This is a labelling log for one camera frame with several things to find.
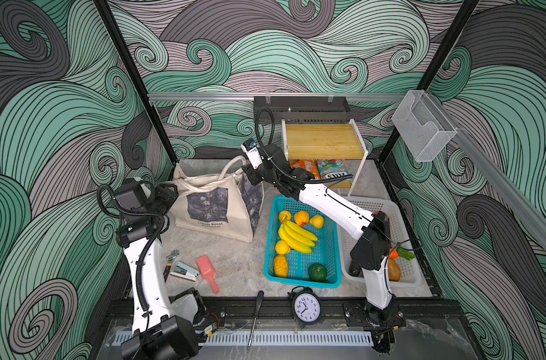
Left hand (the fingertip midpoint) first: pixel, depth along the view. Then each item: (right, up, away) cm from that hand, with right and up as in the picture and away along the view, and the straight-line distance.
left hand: (174, 186), depth 72 cm
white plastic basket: (+82, -20, +10) cm, 85 cm away
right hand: (+24, +8, +6) cm, 26 cm away
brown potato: (+76, -30, +5) cm, 82 cm away
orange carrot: (+76, -24, +5) cm, 80 cm away
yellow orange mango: (+46, -14, +20) cm, 52 cm away
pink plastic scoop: (+9, -32, +8) cm, 34 cm away
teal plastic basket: (+55, -27, +17) cm, 63 cm away
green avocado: (+49, -31, +5) cm, 58 cm away
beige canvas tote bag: (+17, -8, +10) cm, 21 cm away
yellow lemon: (+37, -25, +13) cm, 46 cm away
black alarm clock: (+44, -40, 0) cm, 60 cm away
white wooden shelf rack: (+53, +17, +10) cm, 56 cm away
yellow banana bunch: (+43, -22, +17) cm, 51 cm away
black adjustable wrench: (-6, -30, +11) cm, 33 cm away
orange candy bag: (+49, +8, +21) cm, 54 cm away
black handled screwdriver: (+28, -41, +1) cm, 50 cm away
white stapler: (+1, -32, +9) cm, 33 cm away
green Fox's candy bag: (+59, +7, +20) cm, 62 cm away
